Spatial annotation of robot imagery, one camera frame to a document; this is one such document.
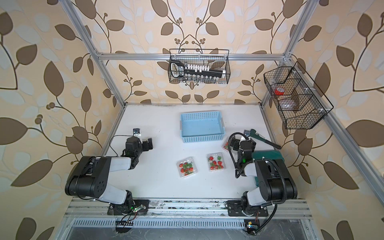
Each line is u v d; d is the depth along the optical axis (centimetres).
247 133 79
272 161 48
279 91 81
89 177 46
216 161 89
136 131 83
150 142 88
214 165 88
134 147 74
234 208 73
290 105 73
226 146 93
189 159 91
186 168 87
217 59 91
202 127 109
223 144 97
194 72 83
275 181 44
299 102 82
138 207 74
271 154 89
